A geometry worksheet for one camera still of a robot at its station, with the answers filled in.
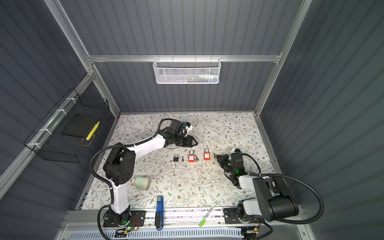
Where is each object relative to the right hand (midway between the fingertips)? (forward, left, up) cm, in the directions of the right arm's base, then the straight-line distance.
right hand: (218, 156), depth 90 cm
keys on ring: (+1, +13, -4) cm, 14 cm away
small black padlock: (+1, +27, -4) cm, 27 cm away
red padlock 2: (+1, +16, -3) cm, 17 cm away
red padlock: (+3, +7, -4) cm, 8 cm away
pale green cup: (-17, +42, +5) cm, 45 cm away
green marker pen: (-33, +10, -4) cm, 35 cm away
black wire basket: (-8, +77, +31) cm, 83 cm away
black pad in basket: (+4, +73, +26) cm, 77 cm away
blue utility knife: (-31, +32, -2) cm, 44 cm away
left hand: (+7, +14, +5) cm, 16 cm away
